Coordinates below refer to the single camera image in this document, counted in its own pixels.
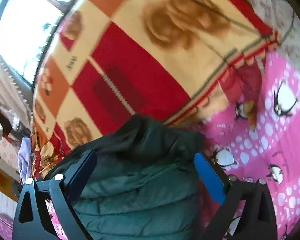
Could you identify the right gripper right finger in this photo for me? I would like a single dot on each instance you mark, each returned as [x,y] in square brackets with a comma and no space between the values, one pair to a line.
[244,209]

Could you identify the pink penguin bed sheet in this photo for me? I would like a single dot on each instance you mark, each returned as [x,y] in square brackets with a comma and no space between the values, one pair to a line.
[271,151]

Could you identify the white curtain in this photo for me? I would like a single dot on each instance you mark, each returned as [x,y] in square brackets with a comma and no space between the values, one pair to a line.
[11,96]

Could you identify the red orange rose blanket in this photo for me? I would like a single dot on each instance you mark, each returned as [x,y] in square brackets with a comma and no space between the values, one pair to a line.
[175,61]

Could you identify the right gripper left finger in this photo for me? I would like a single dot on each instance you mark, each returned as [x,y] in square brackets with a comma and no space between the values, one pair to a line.
[32,219]

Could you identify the lavender garment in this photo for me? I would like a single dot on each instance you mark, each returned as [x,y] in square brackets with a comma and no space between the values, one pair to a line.
[24,159]

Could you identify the dark green puffer jacket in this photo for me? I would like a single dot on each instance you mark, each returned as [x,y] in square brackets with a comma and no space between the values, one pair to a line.
[144,185]

